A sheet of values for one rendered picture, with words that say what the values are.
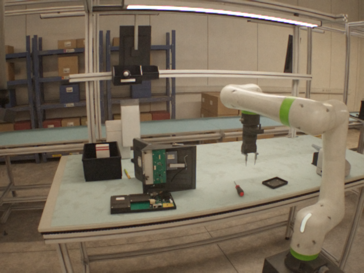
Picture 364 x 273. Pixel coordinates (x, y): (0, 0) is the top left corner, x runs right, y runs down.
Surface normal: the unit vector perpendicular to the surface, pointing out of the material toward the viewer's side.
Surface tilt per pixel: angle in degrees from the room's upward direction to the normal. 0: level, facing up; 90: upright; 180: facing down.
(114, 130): 90
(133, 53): 97
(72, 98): 90
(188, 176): 90
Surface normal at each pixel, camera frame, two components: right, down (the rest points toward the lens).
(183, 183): -0.11, 0.25
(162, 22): 0.29, 0.24
